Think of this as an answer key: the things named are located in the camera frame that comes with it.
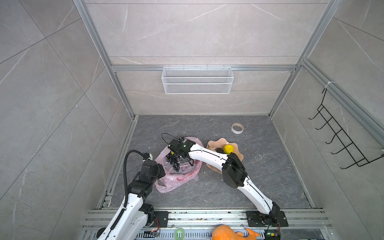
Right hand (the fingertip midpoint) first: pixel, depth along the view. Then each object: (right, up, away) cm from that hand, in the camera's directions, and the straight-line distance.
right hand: (187, 155), depth 95 cm
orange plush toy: (+19, -28, -32) cm, 46 cm away
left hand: (-15, -2, -12) cm, 19 cm away
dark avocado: (+21, +4, 0) cm, 22 cm away
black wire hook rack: (+73, +5, -35) cm, 81 cm away
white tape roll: (+38, +18, +18) cm, 46 cm away
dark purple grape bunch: (-9, -1, -3) cm, 10 cm away
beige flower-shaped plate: (+23, +8, +3) cm, 24 cm away
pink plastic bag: (-7, -11, -16) cm, 20 cm away
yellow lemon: (+27, +5, -3) cm, 27 cm away
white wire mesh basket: (+7, +51, +5) cm, 51 cm away
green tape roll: (-2, -33, -25) cm, 41 cm away
